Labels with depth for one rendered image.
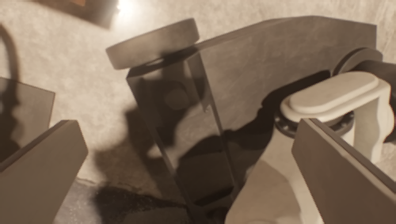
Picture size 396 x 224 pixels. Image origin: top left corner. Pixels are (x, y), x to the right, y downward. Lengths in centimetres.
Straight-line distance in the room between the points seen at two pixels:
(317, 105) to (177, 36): 27
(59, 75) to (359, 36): 78
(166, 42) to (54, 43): 33
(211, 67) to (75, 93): 37
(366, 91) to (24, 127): 80
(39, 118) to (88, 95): 15
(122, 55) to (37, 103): 33
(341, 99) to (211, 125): 25
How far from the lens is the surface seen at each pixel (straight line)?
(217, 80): 43
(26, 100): 66
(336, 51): 60
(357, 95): 44
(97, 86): 59
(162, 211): 84
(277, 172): 33
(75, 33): 59
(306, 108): 38
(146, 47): 36
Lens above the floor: 56
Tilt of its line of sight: 64 degrees down
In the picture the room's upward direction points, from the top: 146 degrees clockwise
